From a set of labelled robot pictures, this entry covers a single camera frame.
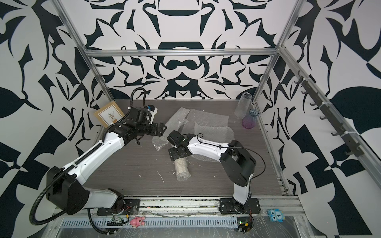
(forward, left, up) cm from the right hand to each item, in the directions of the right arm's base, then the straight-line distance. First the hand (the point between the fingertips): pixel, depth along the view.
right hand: (176, 152), depth 88 cm
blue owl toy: (-31, -49, -3) cm, 58 cm away
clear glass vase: (+31, -45, +5) cm, 55 cm away
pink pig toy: (-33, +16, -1) cm, 37 cm away
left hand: (+10, +9, +16) cm, 21 cm away
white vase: (-10, -4, +2) cm, 11 cm away
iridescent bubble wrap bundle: (+16, -27, -5) cm, 31 cm away
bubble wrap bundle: (+17, +3, +4) cm, 18 cm away
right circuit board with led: (-35, -34, -6) cm, 49 cm away
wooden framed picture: (+23, +43, +9) cm, 50 cm away
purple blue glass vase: (+21, -48, +1) cm, 52 cm away
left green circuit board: (-32, +25, -2) cm, 41 cm away
